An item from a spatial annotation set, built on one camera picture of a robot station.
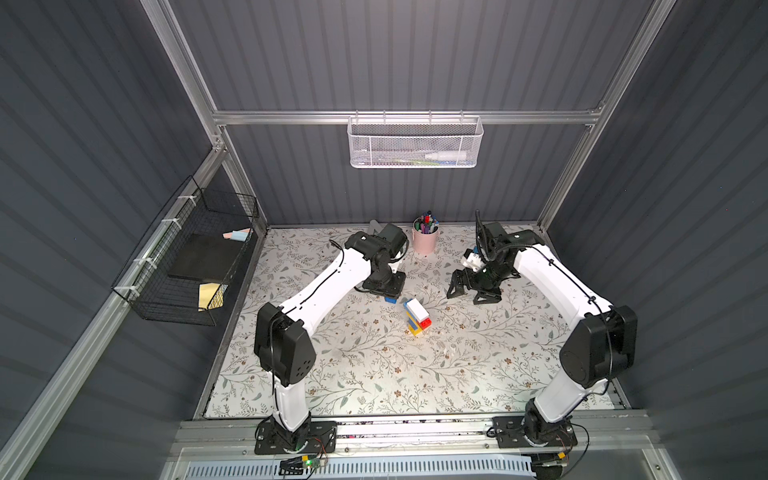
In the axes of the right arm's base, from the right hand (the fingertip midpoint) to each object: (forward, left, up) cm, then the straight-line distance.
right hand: (461, 299), depth 81 cm
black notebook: (+3, +65, +14) cm, 67 cm away
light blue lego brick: (-2, +14, -6) cm, 15 cm away
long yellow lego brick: (-2, +13, -11) cm, 18 cm away
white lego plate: (-1, +12, -3) cm, 12 cm away
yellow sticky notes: (-10, +56, +19) cm, 60 cm away
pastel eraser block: (+14, +61, +11) cm, 64 cm away
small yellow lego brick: (-3, +12, -15) cm, 19 cm away
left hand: (0, +17, +1) cm, 17 cm away
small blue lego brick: (0, +19, 0) cm, 19 cm away
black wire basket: (-8, +71, +19) cm, 74 cm away
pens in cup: (+33, +7, -3) cm, 34 cm away
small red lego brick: (-4, +10, -5) cm, 12 cm away
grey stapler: (+44, +27, -16) cm, 54 cm away
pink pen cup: (+30, +8, -10) cm, 33 cm away
